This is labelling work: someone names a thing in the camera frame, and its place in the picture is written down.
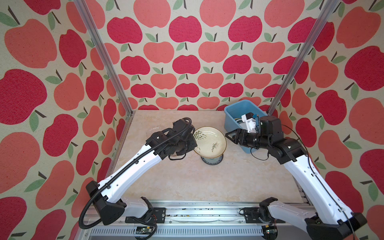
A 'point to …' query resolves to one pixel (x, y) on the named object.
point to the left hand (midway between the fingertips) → (199, 145)
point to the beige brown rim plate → (211, 141)
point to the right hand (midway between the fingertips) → (232, 135)
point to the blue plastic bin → (234, 109)
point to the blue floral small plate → (212, 161)
